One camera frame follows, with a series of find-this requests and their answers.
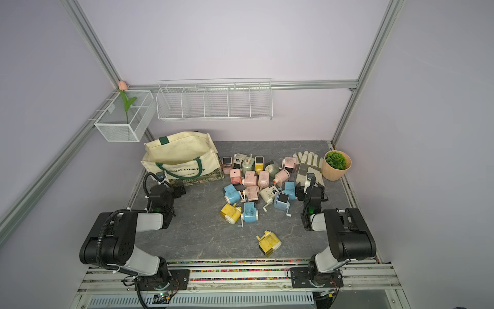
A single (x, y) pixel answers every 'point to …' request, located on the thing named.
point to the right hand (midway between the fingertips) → (310, 181)
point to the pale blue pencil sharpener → (282, 201)
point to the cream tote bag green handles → (190, 157)
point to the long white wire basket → (215, 99)
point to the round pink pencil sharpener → (281, 176)
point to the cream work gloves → (309, 163)
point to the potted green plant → (335, 165)
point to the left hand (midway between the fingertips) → (172, 181)
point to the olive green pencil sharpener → (273, 168)
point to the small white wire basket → (128, 116)
